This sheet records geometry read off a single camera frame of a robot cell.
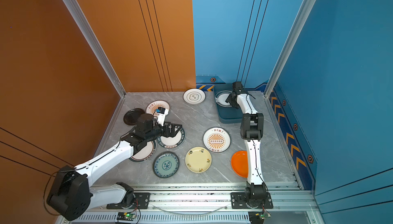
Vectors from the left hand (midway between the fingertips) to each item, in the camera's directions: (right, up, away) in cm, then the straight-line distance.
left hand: (177, 123), depth 82 cm
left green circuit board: (-22, -43, -11) cm, 49 cm away
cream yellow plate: (+11, -22, +5) cm, 25 cm away
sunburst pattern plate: (-24, +9, +30) cm, 39 cm away
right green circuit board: (+42, -41, -13) cm, 60 cm away
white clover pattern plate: (+7, +17, +36) cm, 41 cm away
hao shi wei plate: (-4, -13, +9) cm, 17 cm away
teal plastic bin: (+32, +3, +30) cm, 44 cm away
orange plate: (+36, -25, +8) cm, 44 cm away
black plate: (-38, +2, +27) cm, 47 cm away
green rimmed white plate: (+29, +16, +37) cm, 50 cm away
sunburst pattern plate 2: (+23, -12, +12) cm, 28 cm away
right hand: (+35, +12, +31) cm, 49 cm away
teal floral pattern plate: (-7, -23, +3) cm, 25 cm away
